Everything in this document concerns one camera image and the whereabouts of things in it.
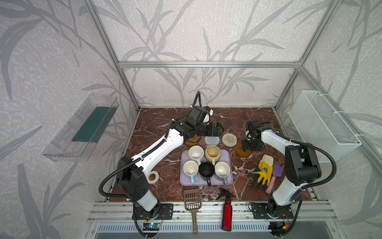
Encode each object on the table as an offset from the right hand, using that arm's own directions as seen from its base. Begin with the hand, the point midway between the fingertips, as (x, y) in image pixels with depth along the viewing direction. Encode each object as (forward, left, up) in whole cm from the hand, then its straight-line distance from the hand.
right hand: (248, 144), depth 95 cm
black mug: (-18, +27, +2) cm, 33 cm away
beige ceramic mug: (-6, +24, -2) cm, 24 cm away
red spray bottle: (-37, +18, 0) cm, 41 cm away
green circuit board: (-43, +55, -4) cm, 70 cm away
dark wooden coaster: (-3, +6, -3) cm, 8 cm away
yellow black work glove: (-20, -5, +1) cm, 20 cm away
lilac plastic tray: (-7, +15, -3) cm, 16 cm away
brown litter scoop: (-33, +35, -3) cm, 48 cm away
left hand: (-3, +21, +23) cm, 31 cm away
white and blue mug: (-15, +37, -3) cm, 40 cm away
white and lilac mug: (-16, +18, -2) cm, 25 cm away
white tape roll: (-20, +59, -2) cm, 62 cm away
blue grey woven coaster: (+5, +23, -3) cm, 24 cm away
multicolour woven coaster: (+5, +11, -4) cm, 13 cm away
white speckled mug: (-6, +34, 0) cm, 34 cm away
